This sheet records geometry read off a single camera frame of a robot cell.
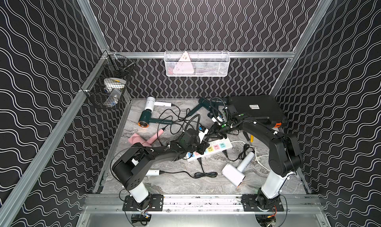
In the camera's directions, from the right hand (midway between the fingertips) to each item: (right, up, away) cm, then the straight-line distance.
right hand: (207, 135), depth 86 cm
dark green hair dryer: (0, +21, +27) cm, 35 cm away
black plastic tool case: (+41, +17, +20) cm, 49 cm away
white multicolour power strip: (+5, -8, +7) cm, 12 cm away
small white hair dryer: (-41, +21, +27) cm, 53 cm away
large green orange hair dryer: (-42, +9, +18) cm, 46 cm away
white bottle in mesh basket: (-53, +20, -3) cm, 57 cm away
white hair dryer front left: (-30, -20, -4) cm, 36 cm away
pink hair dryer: (-44, -3, +7) cm, 45 cm away
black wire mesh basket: (-56, +27, -3) cm, 62 cm away
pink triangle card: (-14, +42, +5) cm, 44 cm away
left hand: (+1, -4, 0) cm, 5 cm away
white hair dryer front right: (+14, -21, -6) cm, 26 cm away
